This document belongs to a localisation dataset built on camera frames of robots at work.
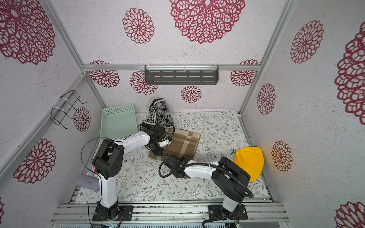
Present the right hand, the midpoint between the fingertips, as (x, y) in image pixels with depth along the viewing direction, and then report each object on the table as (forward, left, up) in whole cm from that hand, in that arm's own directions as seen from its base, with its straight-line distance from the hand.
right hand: (179, 163), depth 90 cm
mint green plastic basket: (+36, +52, -2) cm, 63 cm away
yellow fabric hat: (+4, -46, -1) cm, 47 cm away
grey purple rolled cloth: (-14, +52, +3) cm, 54 cm away
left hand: (+8, +14, 0) cm, 17 cm away
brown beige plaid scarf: (+15, -2, -1) cm, 15 cm away
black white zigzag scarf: (+35, +16, +8) cm, 40 cm away
